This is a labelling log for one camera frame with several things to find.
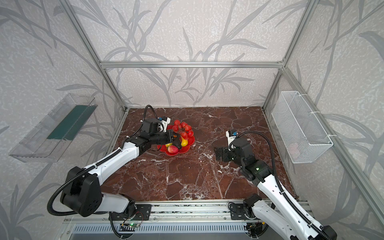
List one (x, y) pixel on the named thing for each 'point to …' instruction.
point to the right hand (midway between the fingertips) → (222, 142)
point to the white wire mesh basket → (303, 137)
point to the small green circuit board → (134, 225)
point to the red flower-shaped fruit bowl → (180, 136)
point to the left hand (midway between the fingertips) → (181, 131)
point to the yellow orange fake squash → (184, 142)
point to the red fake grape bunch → (183, 129)
